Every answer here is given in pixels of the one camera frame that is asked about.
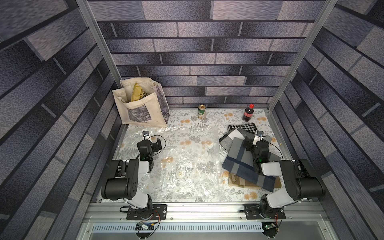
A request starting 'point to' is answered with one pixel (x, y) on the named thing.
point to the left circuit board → (142, 226)
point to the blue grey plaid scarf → (239, 161)
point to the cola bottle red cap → (248, 113)
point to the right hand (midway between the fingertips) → (254, 137)
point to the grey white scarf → (226, 140)
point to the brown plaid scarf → (235, 180)
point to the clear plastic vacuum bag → (187, 160)
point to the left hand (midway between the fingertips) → (150, 138)
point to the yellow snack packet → (138, 93)
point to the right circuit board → (270, 226)
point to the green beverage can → (202, 111)
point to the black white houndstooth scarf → (249, 126)
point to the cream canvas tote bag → (151, 110)
